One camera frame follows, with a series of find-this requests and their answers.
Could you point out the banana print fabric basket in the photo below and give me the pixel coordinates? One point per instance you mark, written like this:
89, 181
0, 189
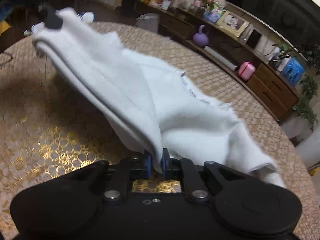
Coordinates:
87, 17

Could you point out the blue photo print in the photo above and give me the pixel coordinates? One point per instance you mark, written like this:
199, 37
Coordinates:
293, 71

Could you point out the gold floral tablecloth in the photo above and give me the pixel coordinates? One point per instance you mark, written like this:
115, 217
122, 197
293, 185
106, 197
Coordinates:
49, 129

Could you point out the white flat box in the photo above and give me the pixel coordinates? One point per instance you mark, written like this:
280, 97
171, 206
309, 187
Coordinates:
220, 58

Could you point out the green leafy plant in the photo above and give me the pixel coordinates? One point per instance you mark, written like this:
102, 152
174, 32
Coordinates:
309, 89

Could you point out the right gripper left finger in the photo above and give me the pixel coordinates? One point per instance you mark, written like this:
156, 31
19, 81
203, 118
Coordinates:
130, 169

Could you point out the white cylindrical appliance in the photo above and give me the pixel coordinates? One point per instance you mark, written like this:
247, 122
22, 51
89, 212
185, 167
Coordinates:
309, 149

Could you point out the black speaker box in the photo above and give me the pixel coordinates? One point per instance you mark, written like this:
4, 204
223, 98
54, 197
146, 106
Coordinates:
253, 39

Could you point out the wooden tv cabinet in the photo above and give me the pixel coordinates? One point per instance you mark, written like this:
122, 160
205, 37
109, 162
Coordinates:
266, 85

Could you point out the small green potted plant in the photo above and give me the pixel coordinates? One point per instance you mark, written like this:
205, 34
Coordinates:
280, 53

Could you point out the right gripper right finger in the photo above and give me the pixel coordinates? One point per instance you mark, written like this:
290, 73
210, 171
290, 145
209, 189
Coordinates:
184, 171

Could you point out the translucent plastic bag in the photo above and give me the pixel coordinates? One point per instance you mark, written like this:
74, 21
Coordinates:
149, 22

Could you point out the gold framed photo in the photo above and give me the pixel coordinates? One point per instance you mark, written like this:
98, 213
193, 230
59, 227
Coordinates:
232, 23

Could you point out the white daydream sweatshirt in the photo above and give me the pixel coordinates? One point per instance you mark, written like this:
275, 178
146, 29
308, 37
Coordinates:
150, 104

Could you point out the pink case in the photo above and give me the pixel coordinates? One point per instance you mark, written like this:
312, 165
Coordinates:
246, 70

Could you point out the purple gourd toy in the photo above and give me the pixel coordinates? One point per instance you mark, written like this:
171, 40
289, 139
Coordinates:
200, 38

